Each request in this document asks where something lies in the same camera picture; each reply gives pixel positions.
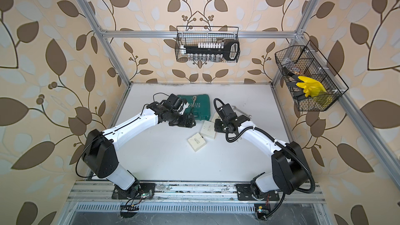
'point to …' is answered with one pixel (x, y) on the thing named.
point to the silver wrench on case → (194, 98)
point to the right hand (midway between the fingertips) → (217, 126)
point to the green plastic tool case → (199, 106)
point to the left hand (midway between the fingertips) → (187, 120)
